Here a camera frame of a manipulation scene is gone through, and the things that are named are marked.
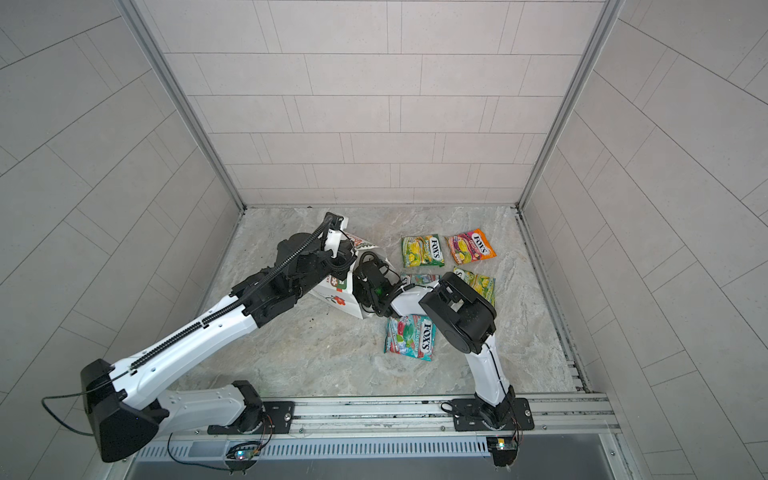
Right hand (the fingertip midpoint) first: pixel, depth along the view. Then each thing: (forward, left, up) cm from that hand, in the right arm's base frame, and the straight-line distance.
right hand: (339, 289), depth 91 cm
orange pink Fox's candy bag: (+13, -44, -1) cm, 46 cm away
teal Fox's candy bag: (-16, -21, -1) cm, 26 cm away
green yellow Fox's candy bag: (+13, -27, 0) cm, 30 cm away
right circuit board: (-42, -40, -5) cm, 58 cm away
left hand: (-3, -10, +26) cm, 28 cm away
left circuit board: (-40, +18, 0) cm, 44 cm away
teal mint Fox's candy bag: (+2, -25, -1) cm, 25 cm away
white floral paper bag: (-9, -3, +13) cm, 16 cm away
